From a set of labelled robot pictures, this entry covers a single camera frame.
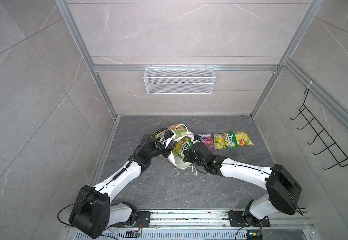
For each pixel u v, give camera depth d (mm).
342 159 582
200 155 641
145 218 730
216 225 729
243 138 1009
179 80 1004
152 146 648
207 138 1011
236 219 730
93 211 399
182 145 865
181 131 877
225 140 1006
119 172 505
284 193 418
